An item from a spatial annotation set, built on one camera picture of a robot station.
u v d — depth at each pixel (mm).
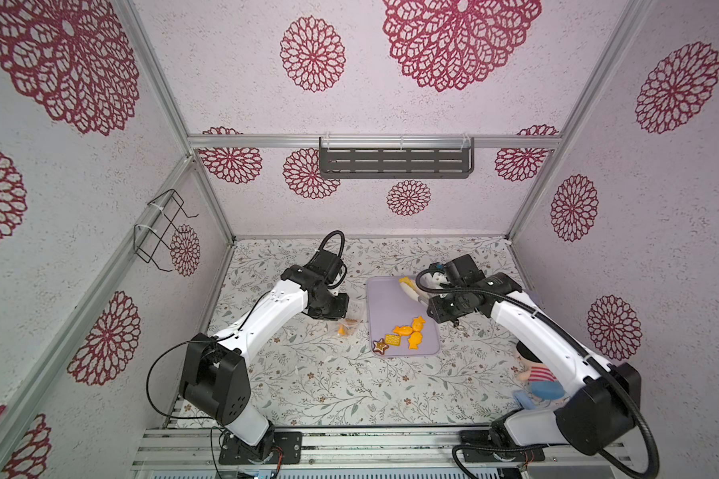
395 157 950
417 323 950
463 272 630
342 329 915
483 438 755
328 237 701
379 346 898
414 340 921
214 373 438
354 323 831
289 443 747
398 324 945
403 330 941
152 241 758
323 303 681
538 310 495
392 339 921
